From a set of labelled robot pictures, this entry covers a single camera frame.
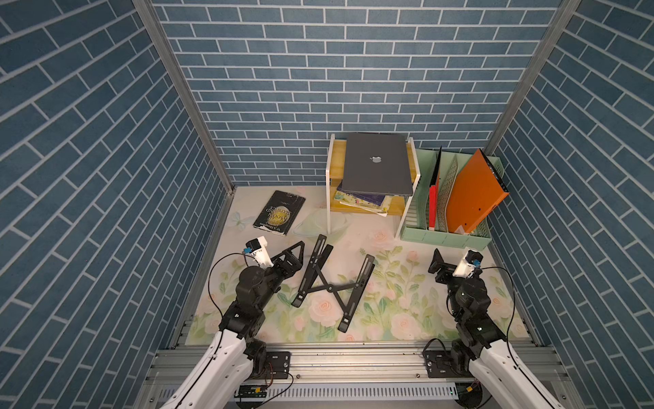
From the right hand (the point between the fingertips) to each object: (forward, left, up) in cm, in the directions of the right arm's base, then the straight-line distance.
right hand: (450, 254), depth 79 cm
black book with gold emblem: (+23, +63, -14) cm, 68 cm away
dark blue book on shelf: (+21, +23, +1) cm, 31 cm away
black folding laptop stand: (-10, +32, -15) cm, 37 cm away
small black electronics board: (-38, +57, -20) cm, 72 cm away
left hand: (-5, +45, +5) cm, 46 cm away
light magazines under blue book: (+20, +33, +1) cm, 39 cm away
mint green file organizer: (+18, +3, -8) cm, 20 cm away
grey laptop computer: (+21, +25, +17) cm, 37 cm away
